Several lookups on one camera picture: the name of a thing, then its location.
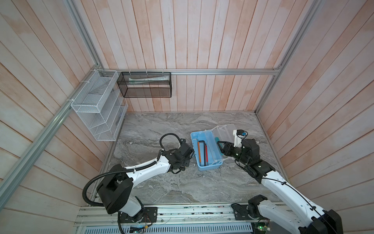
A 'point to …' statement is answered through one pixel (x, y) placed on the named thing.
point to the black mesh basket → (145, 84)
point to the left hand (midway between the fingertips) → (184, 160)
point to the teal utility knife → (216, 139)
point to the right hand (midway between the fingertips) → (220, 142)
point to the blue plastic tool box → (225, 133)
